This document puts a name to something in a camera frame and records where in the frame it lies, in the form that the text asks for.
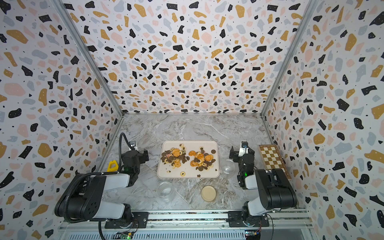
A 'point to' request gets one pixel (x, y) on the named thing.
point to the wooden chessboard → (272, 158)
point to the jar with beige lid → (165, 192)
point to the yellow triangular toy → (112, 169)
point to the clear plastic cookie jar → (227, 169)
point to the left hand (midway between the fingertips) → (137, 150)
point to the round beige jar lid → (208, 193)
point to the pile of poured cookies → (202, 161)
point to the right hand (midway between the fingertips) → (242, 146)
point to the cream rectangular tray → (186, 171)
